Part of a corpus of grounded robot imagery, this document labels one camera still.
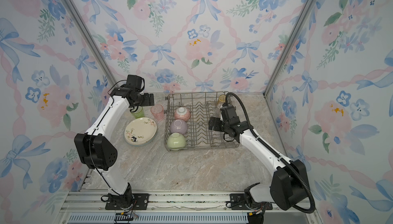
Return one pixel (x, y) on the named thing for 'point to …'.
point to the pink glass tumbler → (157, 111)
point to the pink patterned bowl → (182, 113)
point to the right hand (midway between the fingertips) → (216, 122)
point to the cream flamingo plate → (140, 130)
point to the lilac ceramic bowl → (178, 126)
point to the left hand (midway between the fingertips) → (145, 99)
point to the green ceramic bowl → (175, 140)
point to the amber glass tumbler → (221, 100)
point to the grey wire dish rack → (202, 105)
